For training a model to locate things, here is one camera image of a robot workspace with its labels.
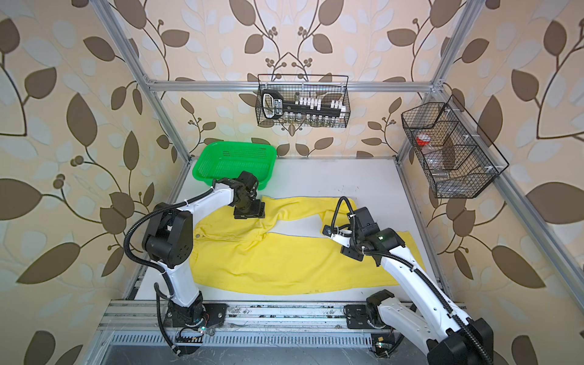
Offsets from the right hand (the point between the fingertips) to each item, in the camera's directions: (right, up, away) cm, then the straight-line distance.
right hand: (351, 240), depth 79 cm
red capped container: (+26, +36, +1) cm, 45 cm away
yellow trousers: (-24, -6, +10) cm, 27 cm away
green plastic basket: (-57, +32, +40) cm, 77 cm away
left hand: (-35, +8, +13) cm, 38 cm away
